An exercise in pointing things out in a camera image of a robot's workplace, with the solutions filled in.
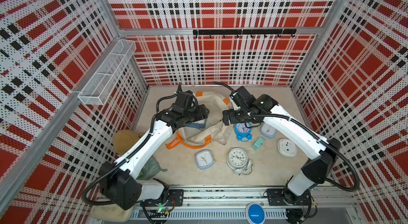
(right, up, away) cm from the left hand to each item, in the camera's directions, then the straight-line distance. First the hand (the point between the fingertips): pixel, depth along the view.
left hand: (206, 112), depth 78 cm
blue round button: (+22, -44, -9) cm, 50 cm away
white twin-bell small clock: (+16, -25, +4) cm, 30 cm away
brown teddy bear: (-39, -12, -5) cm, 41 cm away
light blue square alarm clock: (-1, -26, +6) cm, 26 cm away
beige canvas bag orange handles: (+4, -9, +3) cm, 11 cm away
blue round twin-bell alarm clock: (+21, -14, +16) cm, 30 cm away
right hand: (+14, -3, -3) cm, 14 cm away
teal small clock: (+28, -18, +8) cm, 34 cm away
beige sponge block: (-41, -43, -10) cm, 61 cm away
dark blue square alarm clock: (-5, -8, +17) cm, 20 cm away
